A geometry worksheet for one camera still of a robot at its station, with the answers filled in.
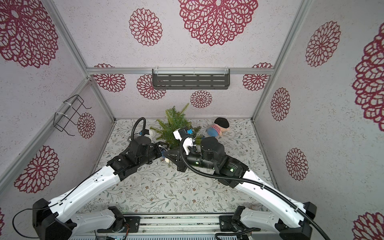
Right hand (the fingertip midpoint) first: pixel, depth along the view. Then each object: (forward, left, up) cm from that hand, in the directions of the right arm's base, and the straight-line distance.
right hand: (164, 154), depth 54 cm
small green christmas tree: (+23, -1, -6) cm, 24 cm away
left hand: (+14, +3, -16) cm, 21 cm away
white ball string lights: (+1, 0, -6) cm, 6 cm away
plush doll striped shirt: (+41, -25, -35) cm, 59 cm away
